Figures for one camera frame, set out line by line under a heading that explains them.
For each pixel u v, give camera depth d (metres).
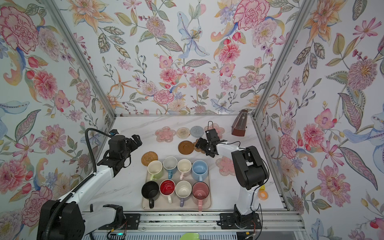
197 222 0.76
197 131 1.10
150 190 0.82
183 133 1.10
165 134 1.10
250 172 0.51
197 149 1.01
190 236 0.78
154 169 0.88
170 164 0.89
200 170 0.91
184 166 0.88
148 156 0.98
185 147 1.03
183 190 0.84
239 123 1.03
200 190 0.82
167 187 0.83
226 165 0.95
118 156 0.64
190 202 0.80
